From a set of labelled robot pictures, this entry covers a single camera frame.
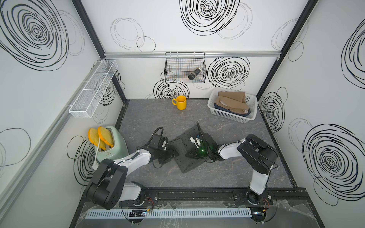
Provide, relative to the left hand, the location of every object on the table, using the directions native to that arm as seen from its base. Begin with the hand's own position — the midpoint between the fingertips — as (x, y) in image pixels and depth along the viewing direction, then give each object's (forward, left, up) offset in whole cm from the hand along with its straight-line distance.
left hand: (176, 156), depth 86 cm
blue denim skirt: (+31, -47, +5) cm, 57 cm away
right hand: (+1, -6, -1) cm, 7 cm away
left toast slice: (+1, +42, +18) cm, 46 cm away
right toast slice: (+5, +39, +13) cm, 42 cm away
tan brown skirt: (+42, -42, +8) cm, 60 cm away
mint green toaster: (-1, +30, +12) cm, 32 cm away
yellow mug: (+41, -1, +6) cm, 42 cm away
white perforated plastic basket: (+46, -57, +5) cm, 74 cm away
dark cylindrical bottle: (+43, -10, +30) cm, 53 cm away
